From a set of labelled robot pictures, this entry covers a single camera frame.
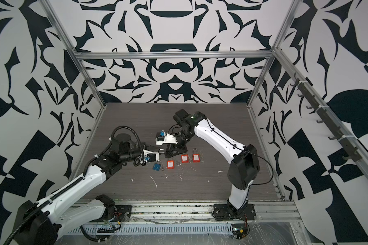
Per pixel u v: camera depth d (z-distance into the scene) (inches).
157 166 35.1
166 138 25.6
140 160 25.5
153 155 24.6
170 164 34.9
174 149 26.0
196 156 36.0
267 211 29.9
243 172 21.0
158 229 30.5
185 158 36.0
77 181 18.9
